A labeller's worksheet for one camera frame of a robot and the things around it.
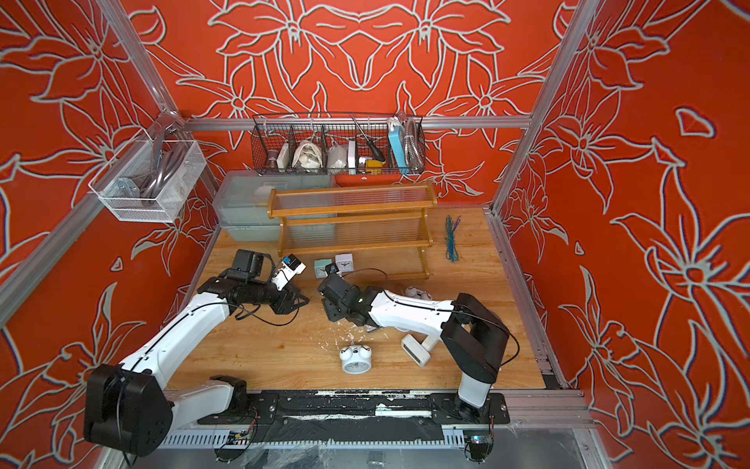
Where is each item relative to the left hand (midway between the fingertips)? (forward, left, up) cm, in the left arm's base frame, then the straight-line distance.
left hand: (301, 292), depth 82 cm
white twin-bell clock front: (-16, -17, -5) cm, 24 cm away
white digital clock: (-11, -33, -9) cm, 36 cm away
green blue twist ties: (+27, -48, -12) cm, 56 cm away
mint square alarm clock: (+13, -2, -6) cm, 14 cm away
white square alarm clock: (+15, -10, -6) cm, 19 cm away
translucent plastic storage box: (+29, +27, +6) cm, 40 cm away
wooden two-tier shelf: (+36, -21, -12) cm, 44 cm away
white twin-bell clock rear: (+4, -32, -3) cm, 32 cm away
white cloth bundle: (+38, +3, +21) cm, 43 cm away
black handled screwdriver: (+44, -18, +19) cm, 52 cm away
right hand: (0, -8, -3) cm, 8 cm away
